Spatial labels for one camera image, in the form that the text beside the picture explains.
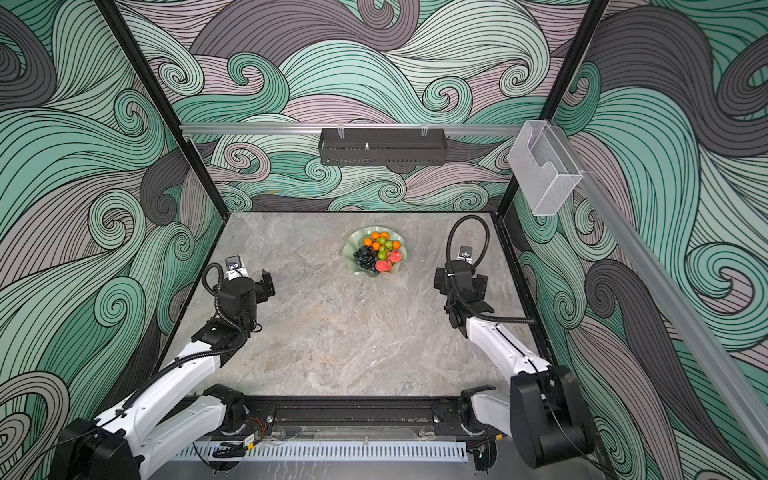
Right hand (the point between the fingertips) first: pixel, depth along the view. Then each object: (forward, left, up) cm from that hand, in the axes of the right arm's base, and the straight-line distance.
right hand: (461, 272), depth 87 cm
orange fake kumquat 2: (+21, +23, -8) cm, 32 cm away
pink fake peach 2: (+7, +23, -7) cm, 25 cm away
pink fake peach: (+10, +19, -6) cm, 22 cm away
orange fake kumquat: (+21, +26, -8) cm, 34 cm away
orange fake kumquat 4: (+18, +29, -9) cm, 36 cm away
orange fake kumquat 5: (+16, +19, -8) cm, 26 cm away
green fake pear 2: (+16, +21, -7) cm, 28 cm away
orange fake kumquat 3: (+16, +26, -8) cm, 31 cm away
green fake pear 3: (+13, +24, -7) cm, 28 cm away
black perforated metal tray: (+36, +23, +19) cm, 47 cm away
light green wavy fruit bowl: (+20, +33, -9) cm, 39 cm away
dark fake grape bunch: (+11, +29, -8) cm, 32 cm away
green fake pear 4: (+11, +24, -7) cm, 27 cm away
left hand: (-4, +61, +6) cm, 61 cm away
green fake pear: (+18, +24, -7) cm, 30 cm away
